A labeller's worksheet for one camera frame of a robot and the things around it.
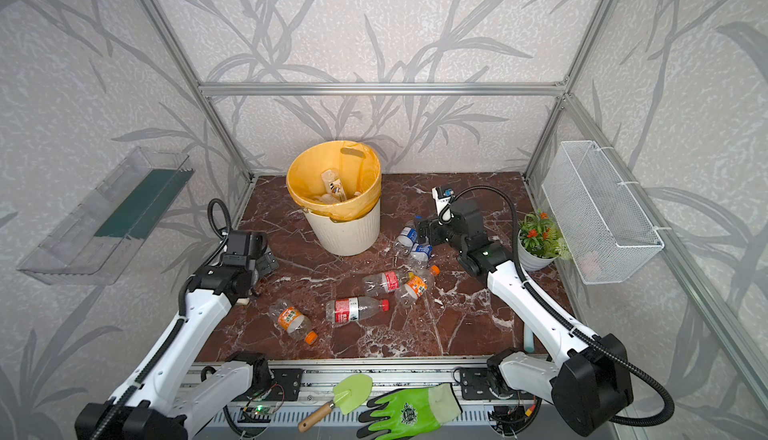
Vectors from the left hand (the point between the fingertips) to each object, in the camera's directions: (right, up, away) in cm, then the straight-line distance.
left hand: (256, 253), depth 80 cm
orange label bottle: (+10, -20, +3) cm, 23 cm away
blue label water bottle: (+45, -3, +13) cm, 47 cm away
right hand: (+48, +13, 0) cm, 50 cm away
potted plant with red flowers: (+79, +3, +4) cm, 79 cm away
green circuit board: (+6, -36, -10) cm, 38 cm away
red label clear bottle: (+25, -16, 0) cm, 30 cm away
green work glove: (+41, -35, -12) cm, 56 cm away
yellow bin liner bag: (+20, +21, +15) cm, 32 cm away
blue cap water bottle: (+41, +2, +16) cm, 44 cm away
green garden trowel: (+27, -33, -8) cm, 43 cm away
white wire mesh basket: (+83, +10, -17) cm, 85 cm away
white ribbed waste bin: (+24, +3, +6) cm, 25 cm away
